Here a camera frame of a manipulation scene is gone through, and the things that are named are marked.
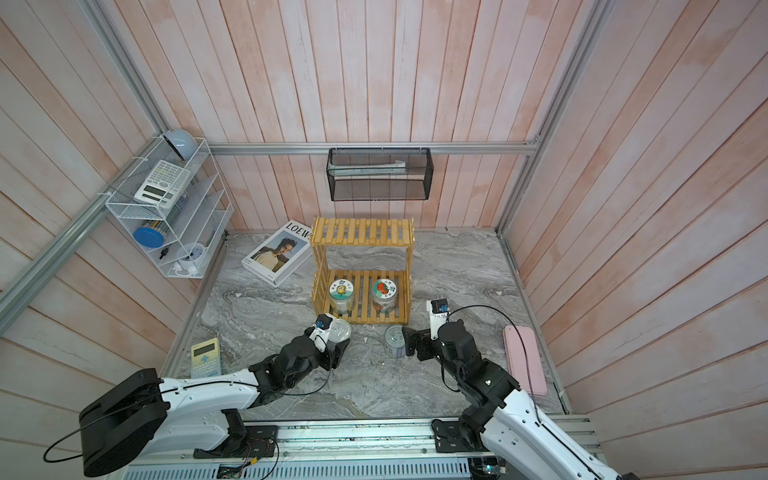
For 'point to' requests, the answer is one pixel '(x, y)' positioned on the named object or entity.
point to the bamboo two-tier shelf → (360, 232)
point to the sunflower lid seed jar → (341, 296)
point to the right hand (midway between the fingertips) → (417, 323)
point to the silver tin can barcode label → (340, 330)
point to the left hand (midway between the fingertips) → (337, 337)
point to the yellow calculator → (205, 359)
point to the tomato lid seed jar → (384, 295)
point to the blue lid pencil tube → (149, 237)
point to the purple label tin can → (394, 342)
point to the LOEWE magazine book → (280, 254)
